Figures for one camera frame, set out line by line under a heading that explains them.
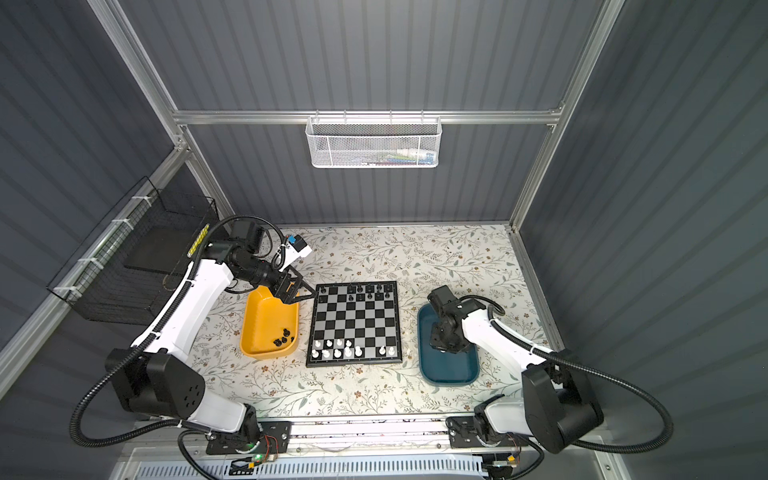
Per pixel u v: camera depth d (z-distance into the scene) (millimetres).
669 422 374
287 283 675
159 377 413
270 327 936
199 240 788
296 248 688
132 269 723
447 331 630
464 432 735
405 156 920
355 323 926
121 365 391
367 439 741
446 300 695
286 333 907
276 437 726
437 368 851
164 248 765
